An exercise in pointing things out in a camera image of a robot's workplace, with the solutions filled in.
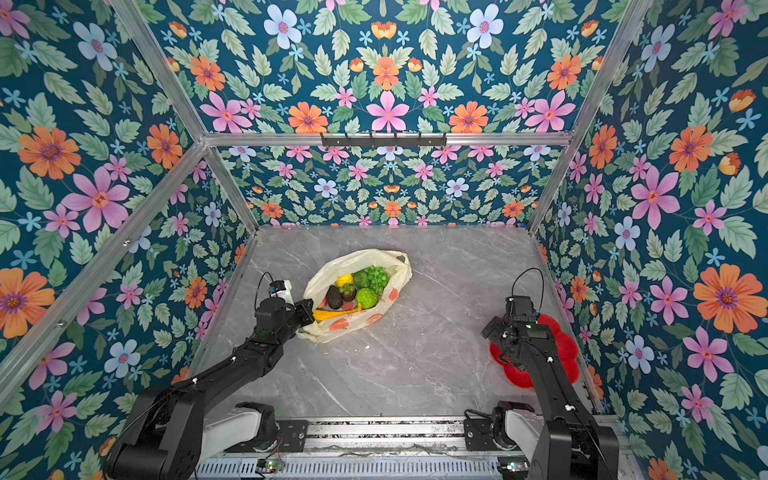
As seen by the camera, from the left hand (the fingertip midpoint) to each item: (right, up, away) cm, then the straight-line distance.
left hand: (315, 292), depth 87 cm
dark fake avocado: (+4, -3, +8) cm, 9 cm away
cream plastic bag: (+7, -10, +1) cm, 12 cm away
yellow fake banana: (+1, -8, +5) cm, 9 cm away
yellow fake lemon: (+6, +3, +11) cm, 13 cm away
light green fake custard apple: (+14, -3, +7) cm, 16 cm away
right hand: (+54, -13, -2) cm, 55 cm away
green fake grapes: (+18, +4, +12) cm, 22 cm away
